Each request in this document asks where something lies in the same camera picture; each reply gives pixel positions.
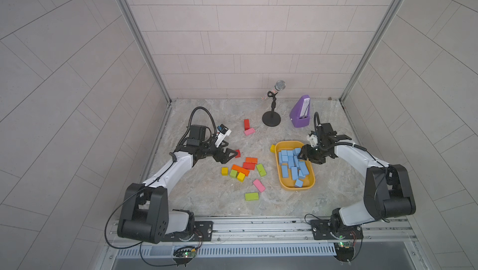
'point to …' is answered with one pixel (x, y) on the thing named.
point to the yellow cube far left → (224, 171)
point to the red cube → (238, 153)
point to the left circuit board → (187, 252)
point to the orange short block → (251, 160)
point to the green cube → (233, 173)
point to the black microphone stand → (271, 118)
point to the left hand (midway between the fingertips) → (233, 146)
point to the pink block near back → (249, 131)
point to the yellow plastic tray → (287, 183)
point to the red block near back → (247, 124)
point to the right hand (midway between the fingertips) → (301, 155)
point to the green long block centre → (261, 170)
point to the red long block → (249, 165)
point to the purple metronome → (300, 113)
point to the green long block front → (251, 196)
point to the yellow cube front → (241, 176)
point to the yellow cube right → (272, 148)
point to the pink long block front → (258, 185)
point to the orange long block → (239, 169)
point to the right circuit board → (345, 251)
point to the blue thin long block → (280, 159)
